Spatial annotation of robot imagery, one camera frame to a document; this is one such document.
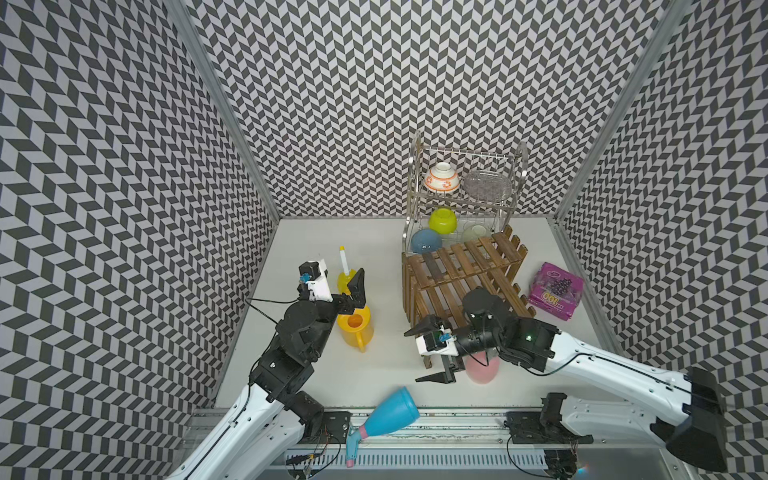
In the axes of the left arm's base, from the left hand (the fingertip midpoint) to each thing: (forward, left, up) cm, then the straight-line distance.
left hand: (343, 273), depth 69 cm
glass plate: (+49, -46, -15) cm, 69 cm away
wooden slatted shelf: (0, -22, -3) cm, 22 cm away
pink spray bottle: (-15, -33, -23) cm, 43 cm away
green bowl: (+36, -29, -20) cm, 50 cm away
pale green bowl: (+28, -39, -17) cm, 51 cm away
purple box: (+8, -62, -23) cm, 67 cm away
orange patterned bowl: (+31, -26, +3) cm, 41 cm away
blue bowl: (+29, -23, -23) cm, 44 cm away
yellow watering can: (-6, -2, -16) cm, 18 cm away
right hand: (-16, -17, -8) cm, 25 cm away
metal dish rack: (+24, -29, +3) cm, 38 cm away
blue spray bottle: (-24, -12, -24) cm, 36 cm away
